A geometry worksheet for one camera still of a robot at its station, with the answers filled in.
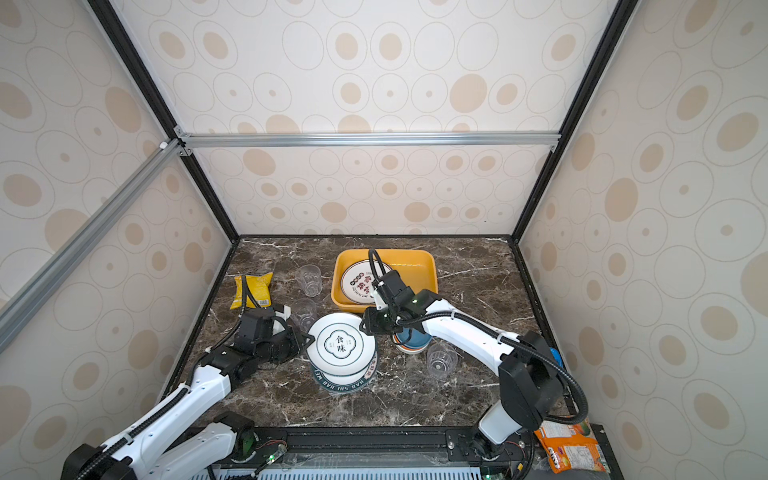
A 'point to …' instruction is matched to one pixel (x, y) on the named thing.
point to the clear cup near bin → (310, 279)
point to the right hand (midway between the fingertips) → (365, 327)
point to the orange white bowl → (406, 349)
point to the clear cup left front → (303, 313)
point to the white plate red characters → (356, 280)
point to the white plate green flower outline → (341, 345)
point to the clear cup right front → (442, 360)
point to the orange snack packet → (571, 445)
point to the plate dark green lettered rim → (345, 384)
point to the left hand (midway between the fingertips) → (323, 336)
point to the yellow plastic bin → (415, 268)
